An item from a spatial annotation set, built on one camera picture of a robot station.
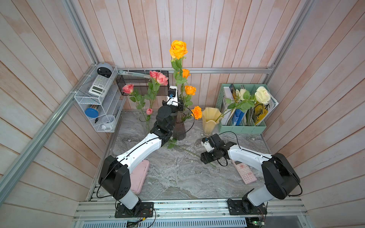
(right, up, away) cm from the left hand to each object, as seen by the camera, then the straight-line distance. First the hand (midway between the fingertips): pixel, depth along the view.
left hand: (177, 91), depth 71 cm
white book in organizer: (+32, 0, +18) cm, 37 cm away
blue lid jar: (-46, -10, +5) cm, 48 cm away
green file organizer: (+46, -16, +31) cm, 58 cm away
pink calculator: (+41, -47, +13) cm, 64 cm away
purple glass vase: (+1, -22, +31) cm, 38 cm away
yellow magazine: (+61, -8, +29) cm, 68 cm away
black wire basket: (-28, +13, +34) cm, 46 cm away
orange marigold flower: (+10, -11, +3) cm, 15 cm away
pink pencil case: (-24, -48, +10) cm, 54 cm away
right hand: (+18, -38, +19) cm, 46 cm away
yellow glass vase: (+23, -12, +24) cm, 35 cm away
